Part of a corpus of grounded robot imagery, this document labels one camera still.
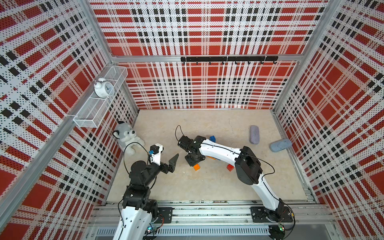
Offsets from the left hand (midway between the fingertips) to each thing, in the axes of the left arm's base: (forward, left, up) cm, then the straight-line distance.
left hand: (172, 151), depth 75 cm
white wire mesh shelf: (+27, +50, +3) cm, 57 cm away
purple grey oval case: (+23, -52, -18) cm, 59 cm away
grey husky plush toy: (+11, +29, -4) cm, 31 cm away
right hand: (+2, -11, -17) cm, 20 cm away
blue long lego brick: (+17, -22, -14) cm, 31 cm away
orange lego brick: (-1, -12, -19) cm, 22 cm away
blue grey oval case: (+14, -65, -18) cm, 69 cm away
